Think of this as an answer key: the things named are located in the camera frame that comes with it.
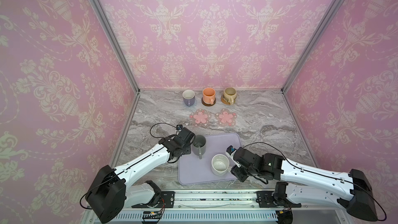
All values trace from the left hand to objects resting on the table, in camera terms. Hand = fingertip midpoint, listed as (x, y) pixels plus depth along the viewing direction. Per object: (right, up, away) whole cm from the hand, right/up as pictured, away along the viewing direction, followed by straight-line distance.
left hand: (186, 148), depth 84 cm
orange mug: (+13, +30, +22) cm, 39 cm away
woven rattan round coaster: (+25, +26, +28) cm, 45 cm away
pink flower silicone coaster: (+25, +14, +22) cm, 36 cm away
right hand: (+24, -8, -8) cm, 27 cm away
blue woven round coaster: (+3, +25, +29) cm, 38 cm away
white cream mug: (+18, -9, -1) cm, 20 cm away
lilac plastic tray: (+3, -11, -2) cm, 12 cm away
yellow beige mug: (+28, +31, +25) cm, 49 cm away
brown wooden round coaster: (+13, +24, +25) cm, 37 cm away
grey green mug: (+7, 0, +6) cm, 9 cm away
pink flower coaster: (+7, +15, +22) cm, 27 cm away
